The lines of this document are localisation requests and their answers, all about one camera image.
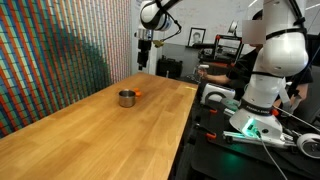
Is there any black equipment case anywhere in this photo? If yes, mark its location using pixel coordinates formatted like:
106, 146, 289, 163
155, 55, 184, 80

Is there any framed portrait picture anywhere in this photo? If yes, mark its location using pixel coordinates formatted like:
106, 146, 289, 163
187, 27, 207, 48

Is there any black red frame machine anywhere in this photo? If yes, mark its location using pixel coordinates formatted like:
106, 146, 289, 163
198, 33, 245, 69

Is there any white handheld controller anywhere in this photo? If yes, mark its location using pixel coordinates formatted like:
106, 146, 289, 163
196, 63, 211, 75

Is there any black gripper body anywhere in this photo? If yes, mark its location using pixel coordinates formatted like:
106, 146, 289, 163
137, 39, 153, 64

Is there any white round device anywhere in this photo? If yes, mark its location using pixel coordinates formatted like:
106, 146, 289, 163
295, 132, 320, 160

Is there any orange black clamp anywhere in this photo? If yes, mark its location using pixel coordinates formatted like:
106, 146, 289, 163
195, 123, 218, 141
203, 105, 219, 116

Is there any grey wrist camera unit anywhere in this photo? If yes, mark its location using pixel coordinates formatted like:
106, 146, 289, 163
134, 28, 155, 41

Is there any white box device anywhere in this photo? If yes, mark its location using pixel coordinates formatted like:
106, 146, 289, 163
199, 82, 236, 106

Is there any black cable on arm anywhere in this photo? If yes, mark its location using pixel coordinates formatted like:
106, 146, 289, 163
154, 0, 183, 43

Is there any small steel pot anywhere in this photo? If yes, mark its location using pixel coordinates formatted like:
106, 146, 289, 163
118, 88, 137, 108

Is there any small yellow connector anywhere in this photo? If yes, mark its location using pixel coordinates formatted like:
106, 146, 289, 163
152, 39, 165, 49

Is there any white power cable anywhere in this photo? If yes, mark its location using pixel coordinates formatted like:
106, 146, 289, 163
255, 130, 289, 180

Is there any black robot mounting cart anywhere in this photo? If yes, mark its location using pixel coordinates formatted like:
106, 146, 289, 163
168, 79, 320, 180

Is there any colourful striped wall panel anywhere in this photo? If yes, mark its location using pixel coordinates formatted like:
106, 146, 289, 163
0, 0, 133, 139

